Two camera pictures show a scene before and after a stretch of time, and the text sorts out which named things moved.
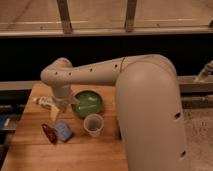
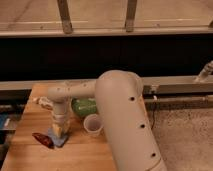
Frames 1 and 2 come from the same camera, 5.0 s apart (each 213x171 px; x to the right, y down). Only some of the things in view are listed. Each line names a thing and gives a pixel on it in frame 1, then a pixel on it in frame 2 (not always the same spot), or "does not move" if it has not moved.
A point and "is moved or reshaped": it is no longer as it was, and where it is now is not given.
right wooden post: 130,15 does not move
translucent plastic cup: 93,124 does not move
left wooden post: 65,16 does not move
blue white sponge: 63,130 is moved or reshaped
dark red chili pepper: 51,133 -> 43,139
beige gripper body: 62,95 -> 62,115
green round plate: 89,103 does not move
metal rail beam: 190,84 does not move
